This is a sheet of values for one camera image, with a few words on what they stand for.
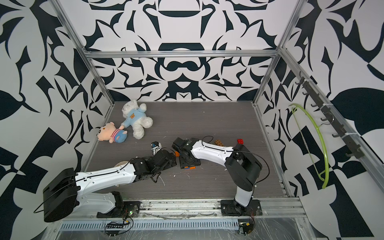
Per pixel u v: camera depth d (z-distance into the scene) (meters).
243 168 0.46
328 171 0.58
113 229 0.72
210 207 0.76
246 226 0.71
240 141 0.98
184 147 0.64
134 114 1.01
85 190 0.43
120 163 0.85
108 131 0.94
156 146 0.74
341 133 0.51
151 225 0.78
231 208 0.75
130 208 0.73
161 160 0.62
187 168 0.78
